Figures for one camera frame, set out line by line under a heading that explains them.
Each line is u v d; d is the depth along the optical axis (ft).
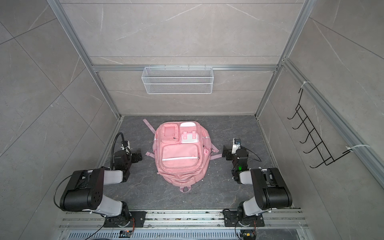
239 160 2.34
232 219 2.40
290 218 2.49
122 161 2.38
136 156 2.83
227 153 2.75
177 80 3.29
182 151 2.89
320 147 2.11
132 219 2.39
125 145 2.63
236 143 2.60
